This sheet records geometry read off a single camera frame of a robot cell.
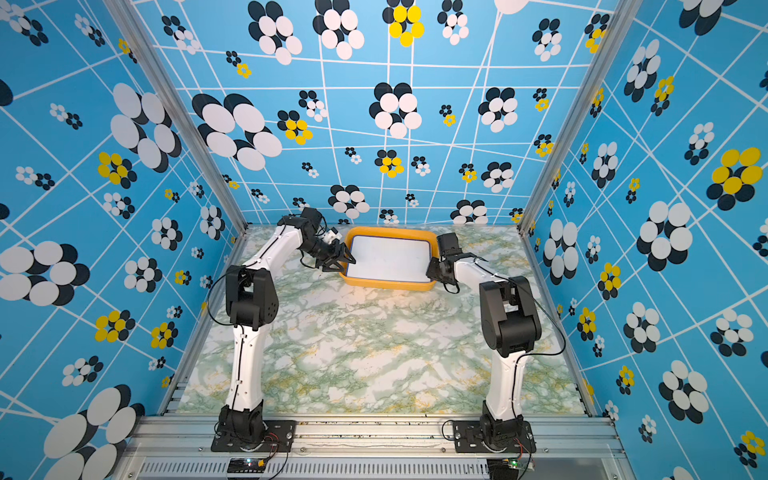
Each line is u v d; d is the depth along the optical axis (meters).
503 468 0.70
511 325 0.53
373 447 0.73
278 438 0.73
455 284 0.88
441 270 0.77
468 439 0.72
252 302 0.62
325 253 0.89
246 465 0.72
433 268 0.91
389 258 1.06
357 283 1.02
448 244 0.82
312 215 0.86
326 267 0.93
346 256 0.92
